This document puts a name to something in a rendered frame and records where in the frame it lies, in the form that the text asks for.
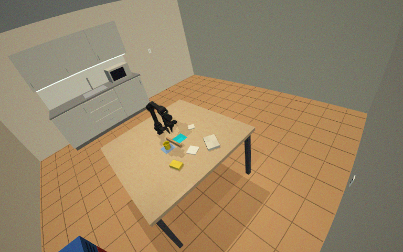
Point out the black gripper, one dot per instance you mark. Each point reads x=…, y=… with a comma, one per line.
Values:
x=165, y=128

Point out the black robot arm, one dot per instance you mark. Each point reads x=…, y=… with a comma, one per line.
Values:
x=164, y=114

